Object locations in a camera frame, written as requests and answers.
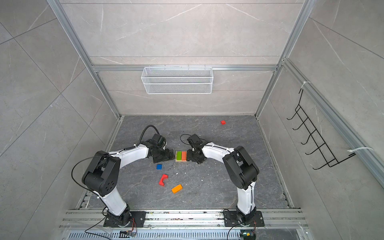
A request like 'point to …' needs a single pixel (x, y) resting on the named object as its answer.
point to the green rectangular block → (178, 155)
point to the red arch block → (164, 177)
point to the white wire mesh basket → (177, 80)
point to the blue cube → (159, 166)
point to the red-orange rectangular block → (183, 155)
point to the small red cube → (223, 122)
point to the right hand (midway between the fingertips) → (190, 157)
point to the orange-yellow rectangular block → (177, 188)
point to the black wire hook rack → (324, 151)
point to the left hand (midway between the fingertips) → (170, 154)
